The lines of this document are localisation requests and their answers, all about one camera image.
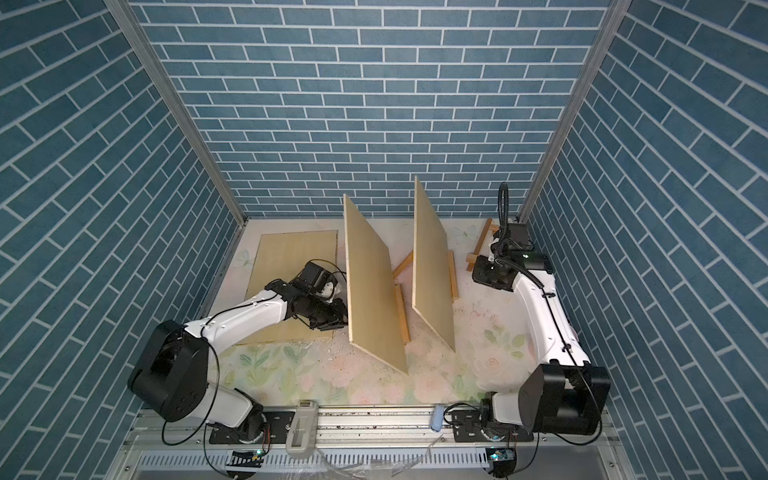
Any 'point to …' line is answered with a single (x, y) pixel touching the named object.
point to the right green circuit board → (501, 454)
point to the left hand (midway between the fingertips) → (356, 324)
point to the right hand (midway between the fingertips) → (480, 274)
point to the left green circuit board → (245, 458)
